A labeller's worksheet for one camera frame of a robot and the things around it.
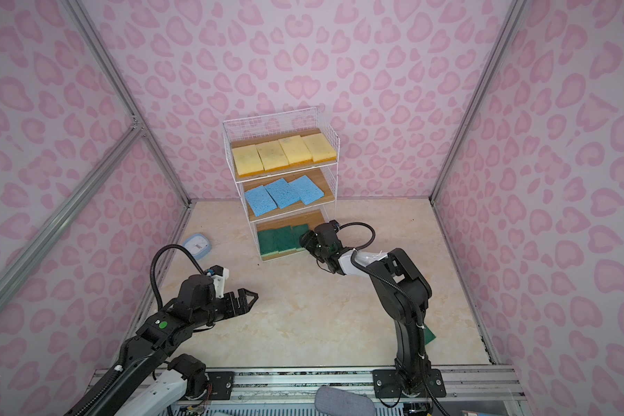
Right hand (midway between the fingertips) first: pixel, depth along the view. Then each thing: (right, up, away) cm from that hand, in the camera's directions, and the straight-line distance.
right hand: (306, 240), depth 98 cm
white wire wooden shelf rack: (-18, +43, +3) cm, 47 cm away
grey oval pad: (+8, -40, -30) cm, 50 cm away
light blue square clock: (-42, -2, +3) cm, 42 cm away
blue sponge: (-7, +17, -11) cm, 21 cm away
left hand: (-16, -16, -21) cm, 30 cm away
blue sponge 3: (+1, +18, -10) cm, 20 cm away
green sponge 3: (-4, +3, +7) cm, 9 cm away
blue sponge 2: (-15, +14, -12) cm, 23 cm away
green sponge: (-16, -1, +6) cm, 17 cm away
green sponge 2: (-9, 0, +6) cm, 11 cm away
